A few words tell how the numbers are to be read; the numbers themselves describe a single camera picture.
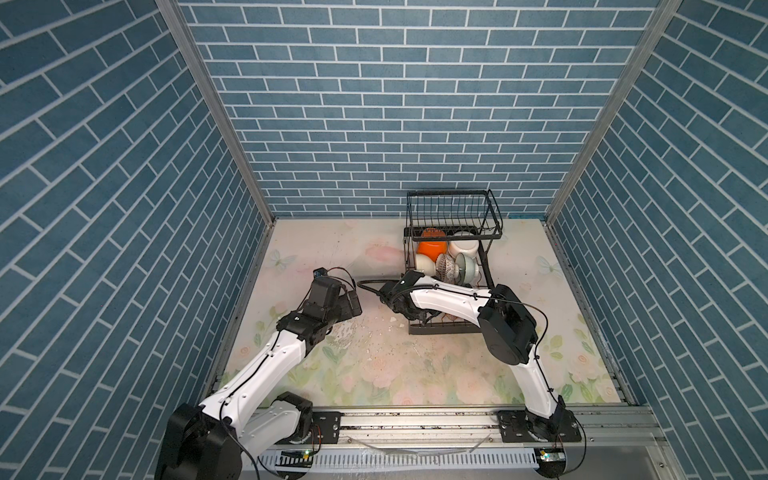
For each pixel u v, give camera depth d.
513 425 0.74
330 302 0.65
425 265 0.94
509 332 0.53
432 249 1.02
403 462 0.77
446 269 0.93
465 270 0.94
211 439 0.38
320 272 0.75
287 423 0.61
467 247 1.02
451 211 0.96
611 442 0.77
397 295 0.66
